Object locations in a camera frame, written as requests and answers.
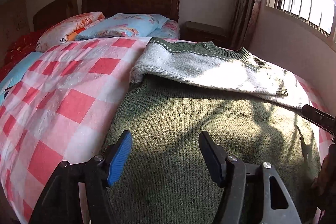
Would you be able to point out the beige wooden wardrobe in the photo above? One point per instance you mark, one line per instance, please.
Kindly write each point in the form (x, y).
(14, 23)

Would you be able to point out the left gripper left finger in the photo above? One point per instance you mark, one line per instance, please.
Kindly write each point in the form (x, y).
(59, 201)

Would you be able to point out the orange floral pillow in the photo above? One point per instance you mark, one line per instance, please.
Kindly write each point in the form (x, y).
(67, 30)

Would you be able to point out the pink checkered bed cover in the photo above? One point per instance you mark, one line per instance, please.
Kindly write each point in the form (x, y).
(60, 108)

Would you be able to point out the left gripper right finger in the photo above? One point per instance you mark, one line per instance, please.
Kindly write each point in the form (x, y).
(251, 193)

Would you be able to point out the light blue floral pillow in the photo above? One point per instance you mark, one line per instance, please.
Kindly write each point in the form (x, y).
(124, 25)

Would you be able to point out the wooden nightstand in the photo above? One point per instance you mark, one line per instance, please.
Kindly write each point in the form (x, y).
(200, 32)

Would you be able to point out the light blue blanket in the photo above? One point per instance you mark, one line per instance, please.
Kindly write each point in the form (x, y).
(12, 73)

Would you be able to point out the green white knit sweater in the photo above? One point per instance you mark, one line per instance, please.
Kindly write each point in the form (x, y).
(165, 179)

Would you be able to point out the pink blue floral pillow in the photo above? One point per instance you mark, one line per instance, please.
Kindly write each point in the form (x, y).
(170, 30)

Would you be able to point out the red floral bedsheet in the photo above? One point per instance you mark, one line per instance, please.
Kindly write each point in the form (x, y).
(20, 49)

